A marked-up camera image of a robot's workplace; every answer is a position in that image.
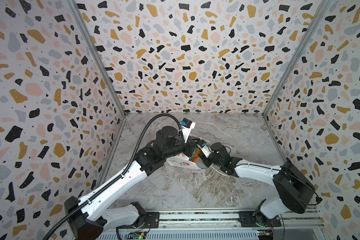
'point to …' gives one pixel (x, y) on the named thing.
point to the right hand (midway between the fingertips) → (199, 150)
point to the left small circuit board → (139, 235)
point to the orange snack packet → (197, 153)
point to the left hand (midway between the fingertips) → (201, 138)
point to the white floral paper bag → (182, 159)
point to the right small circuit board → (263, 234)
